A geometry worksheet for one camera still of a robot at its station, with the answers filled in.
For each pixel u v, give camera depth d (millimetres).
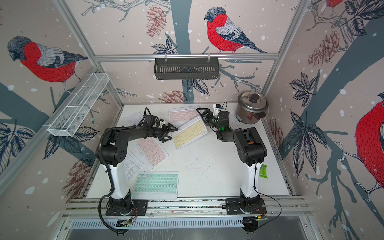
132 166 878
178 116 1109
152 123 860
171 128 919
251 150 534
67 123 705
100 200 685
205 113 860
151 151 946
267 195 646
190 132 957
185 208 749
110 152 529
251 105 947
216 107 908
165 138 978
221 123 789
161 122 968
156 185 803
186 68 1068
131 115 1141
